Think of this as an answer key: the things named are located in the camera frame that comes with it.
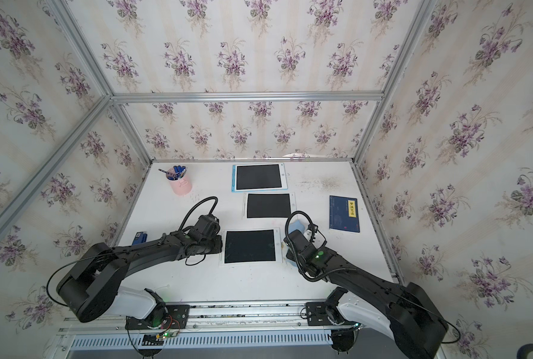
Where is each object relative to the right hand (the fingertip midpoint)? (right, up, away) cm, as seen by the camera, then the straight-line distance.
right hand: (296, 251), depth 85 cm
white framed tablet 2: (-22, 0, +6) cm, 23 cm away
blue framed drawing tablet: (-20, +29, +33) cm, 49 cm away
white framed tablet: (-11, +16, +16) cm, 25 cm away
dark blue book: (+23, +12, +13) cm, 30 cm away
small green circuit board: (-43, -21, -16) cm, 50 cm away
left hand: (-29, -1, +4) cm, 30 cm away
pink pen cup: (-51, +25, +16) cm, 59 cm away
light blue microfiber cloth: (+1, +8, +10) cm, 13 cm away
